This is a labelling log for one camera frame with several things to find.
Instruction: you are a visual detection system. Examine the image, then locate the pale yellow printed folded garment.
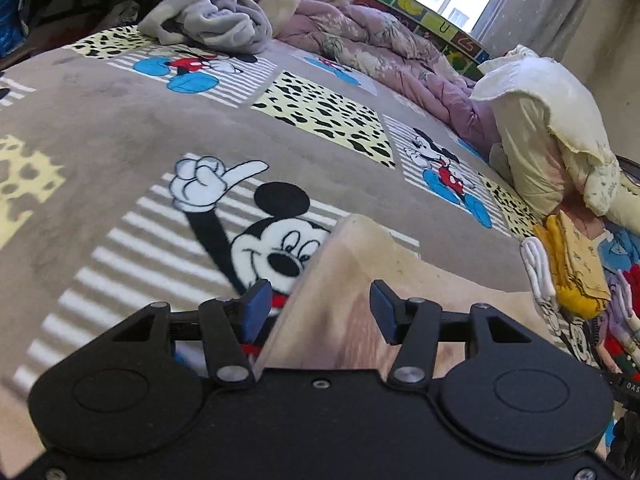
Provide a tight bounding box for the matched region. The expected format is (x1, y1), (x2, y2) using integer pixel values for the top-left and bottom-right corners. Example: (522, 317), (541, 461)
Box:
(532, 210), (614, 302)

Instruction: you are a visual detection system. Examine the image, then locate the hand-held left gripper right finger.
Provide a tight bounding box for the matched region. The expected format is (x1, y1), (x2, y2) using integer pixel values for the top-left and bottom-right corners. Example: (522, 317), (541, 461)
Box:
(369, 280), (545, 392)

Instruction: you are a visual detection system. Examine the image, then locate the leaf print pillow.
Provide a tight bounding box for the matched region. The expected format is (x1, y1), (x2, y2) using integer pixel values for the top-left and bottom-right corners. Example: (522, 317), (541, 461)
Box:
(581, 154), (624, 217)

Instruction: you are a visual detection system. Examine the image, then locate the blue bag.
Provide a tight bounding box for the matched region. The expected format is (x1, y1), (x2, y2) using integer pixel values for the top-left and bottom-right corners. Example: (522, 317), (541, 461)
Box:
(0, 0), (27, 59)

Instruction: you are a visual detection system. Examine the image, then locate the purple floral quilt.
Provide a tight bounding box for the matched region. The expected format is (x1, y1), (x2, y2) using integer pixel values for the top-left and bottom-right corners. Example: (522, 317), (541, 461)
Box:
(247, 0), (502, 162)

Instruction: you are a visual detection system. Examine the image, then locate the pale dotted curtain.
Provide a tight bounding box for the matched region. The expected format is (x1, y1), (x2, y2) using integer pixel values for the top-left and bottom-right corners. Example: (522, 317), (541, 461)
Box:
(479, 0), (602, 72)

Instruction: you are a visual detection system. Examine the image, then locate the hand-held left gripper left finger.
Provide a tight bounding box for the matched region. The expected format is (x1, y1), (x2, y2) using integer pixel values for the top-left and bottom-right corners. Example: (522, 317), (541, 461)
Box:
(107, 279), (275, 392)

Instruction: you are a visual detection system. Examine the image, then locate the pale yellow pillow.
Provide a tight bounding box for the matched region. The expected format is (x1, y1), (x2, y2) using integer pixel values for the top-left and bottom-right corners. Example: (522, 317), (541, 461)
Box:
(605, 179), (640, 235)

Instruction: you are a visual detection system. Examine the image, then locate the cartoon mouse printed blanket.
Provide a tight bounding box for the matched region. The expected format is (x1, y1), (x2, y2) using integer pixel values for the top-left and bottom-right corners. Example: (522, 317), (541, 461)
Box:
(0, 24), (618, 466)

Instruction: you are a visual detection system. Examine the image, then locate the beige fleece garment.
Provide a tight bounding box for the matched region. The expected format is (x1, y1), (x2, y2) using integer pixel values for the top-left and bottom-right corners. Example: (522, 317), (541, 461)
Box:
(252, 214), (551, 377)

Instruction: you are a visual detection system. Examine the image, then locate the mustard yellow folded garment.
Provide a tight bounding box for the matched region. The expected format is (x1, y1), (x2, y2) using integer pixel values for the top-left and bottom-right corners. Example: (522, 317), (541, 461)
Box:
(542, 220), (601, 319)

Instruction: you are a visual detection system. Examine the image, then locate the colourful alphabet headboard panel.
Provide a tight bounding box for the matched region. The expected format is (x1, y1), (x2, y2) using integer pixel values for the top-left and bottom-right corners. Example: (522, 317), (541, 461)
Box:
(295, 0), (496, 81)

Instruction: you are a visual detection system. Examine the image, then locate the pale pink pillow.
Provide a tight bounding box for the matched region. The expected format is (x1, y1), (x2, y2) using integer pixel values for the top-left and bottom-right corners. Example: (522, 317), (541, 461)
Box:
(490, 95), (587, 217)

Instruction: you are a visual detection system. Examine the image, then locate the grey fleece blanket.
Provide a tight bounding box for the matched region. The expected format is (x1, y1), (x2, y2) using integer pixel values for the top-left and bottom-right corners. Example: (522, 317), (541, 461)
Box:
(137, 0), (275, 56)

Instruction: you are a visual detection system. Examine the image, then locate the stack of colourful folded clothes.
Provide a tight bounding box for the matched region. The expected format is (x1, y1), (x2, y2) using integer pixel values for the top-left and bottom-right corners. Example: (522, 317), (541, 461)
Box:
(594, 260), (640, 377)

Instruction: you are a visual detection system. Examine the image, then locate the white folded garment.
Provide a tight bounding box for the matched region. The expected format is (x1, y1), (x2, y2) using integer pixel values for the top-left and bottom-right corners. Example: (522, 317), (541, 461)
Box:
(520, 237), (559, 307)

